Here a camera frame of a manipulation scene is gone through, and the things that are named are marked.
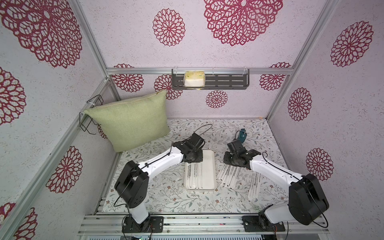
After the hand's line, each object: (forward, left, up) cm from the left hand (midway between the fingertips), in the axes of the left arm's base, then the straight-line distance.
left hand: (198, 157), depth 86 cm
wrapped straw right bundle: (-6, -19, -10) cm, 22 cm away
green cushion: (+13, +35, +17) cm, 41 cm away
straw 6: (-12, -33, -11) cm, 37 cm away
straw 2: (-7, +4, -10) cm, 13 cm away
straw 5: (-6, -2, -10) cm, 12 cm away
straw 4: (-6, 0, -10) cm, 12 cm away
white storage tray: (-10, -7, -10) cm, 16 cm away
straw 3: (-6, +2, -10) cm, 12 cm away
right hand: (+2, -16, -2) cm, 16 cm away
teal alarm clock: (+19, -30, -4) cm, 36 cm away
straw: (-7, +6, -10) cm, 13 cm away
